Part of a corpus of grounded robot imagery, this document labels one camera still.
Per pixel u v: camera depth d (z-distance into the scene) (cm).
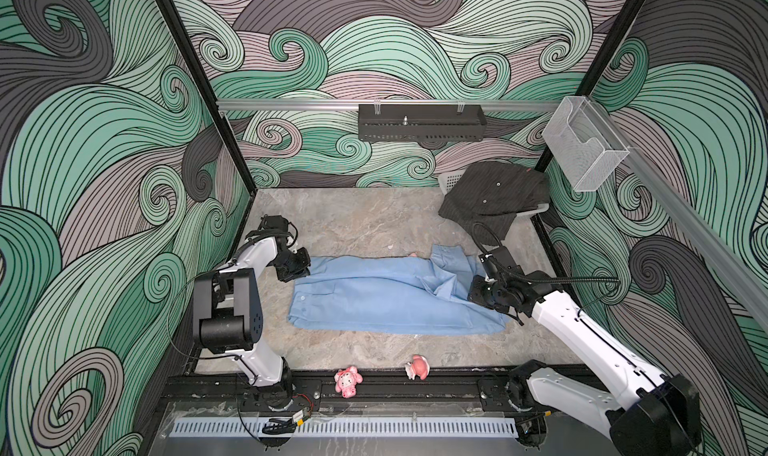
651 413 36
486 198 110
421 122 97
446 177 114
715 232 57
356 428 76
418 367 76
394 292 88
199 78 87
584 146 76
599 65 84
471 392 75
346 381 73
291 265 79
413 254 98
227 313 46
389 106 93
